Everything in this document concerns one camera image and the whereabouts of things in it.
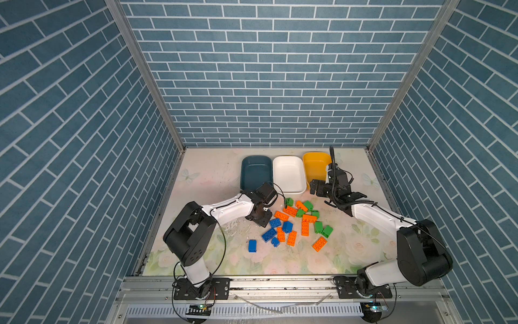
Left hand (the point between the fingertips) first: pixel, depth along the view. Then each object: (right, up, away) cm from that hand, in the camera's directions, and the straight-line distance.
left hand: (263, 219), depth 90 cm
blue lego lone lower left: (-4, -10, -6) cm, 12 cm away
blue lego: (+5, -1, -1) cm, 6 cm away
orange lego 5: (+24, -9, -5) cm, 26 cm away
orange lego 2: (+19, -4, -1) cm, 20 cm away
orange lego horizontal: (+21, 0, 0) cm, 21 cm away
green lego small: (+25, +2, +4) cm, 25 cm away
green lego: (+22, +5, +6) cm, 23 cm away
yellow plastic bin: (+28, +25, +18) cm, 41 cm away
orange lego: (+8, 0, +4) cm, 9 cm away
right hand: (+25, +17, +2) cm, 30 cm away
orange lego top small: (+18, +5, +4) cm, 19 cm away
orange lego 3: (+8, -6, -3) cm, 11 cm away
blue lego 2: (+11, -2, -3) cm, 11 cm away
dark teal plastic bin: (-5, +21, +19) cm, 29 cm away
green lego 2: (+25, -4, 0) cm, 25 cm away
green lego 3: (+28, -4, -3) cm, 28 cm away
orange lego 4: (+13, -7, -3) cm, 15 cm away
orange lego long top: (+13, +3, +4) cm, 14 cm away
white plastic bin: (+13, +20, +17) cm, 29 cm away
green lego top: (+13, +7, +7) cm, 16 cm away
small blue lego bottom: (+5, -9, -4) cm, 11 cm away
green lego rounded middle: (+17, +2, +2) cm, 17 cm away
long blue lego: (+2, -6, -3) cm, 7 cm away
